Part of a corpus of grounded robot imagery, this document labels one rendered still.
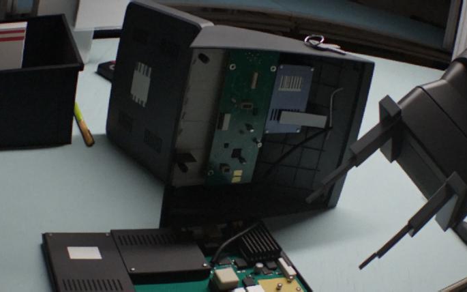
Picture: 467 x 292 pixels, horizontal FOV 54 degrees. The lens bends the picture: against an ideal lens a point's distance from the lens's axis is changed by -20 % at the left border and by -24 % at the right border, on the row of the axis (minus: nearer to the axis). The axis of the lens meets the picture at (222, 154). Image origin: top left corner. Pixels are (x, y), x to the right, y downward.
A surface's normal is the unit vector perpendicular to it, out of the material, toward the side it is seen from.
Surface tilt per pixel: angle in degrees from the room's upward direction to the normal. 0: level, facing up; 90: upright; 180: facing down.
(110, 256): 0
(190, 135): 90
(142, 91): 90
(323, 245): 0
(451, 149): 40
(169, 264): 0
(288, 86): 90
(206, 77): 90
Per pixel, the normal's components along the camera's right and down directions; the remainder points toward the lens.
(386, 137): 0.52, 0.66
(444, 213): -0.82, 0.57
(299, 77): 0.42, 0.50
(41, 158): 0.18, -0.87
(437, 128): -0.25, -0.50
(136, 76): -0.69, 0.22
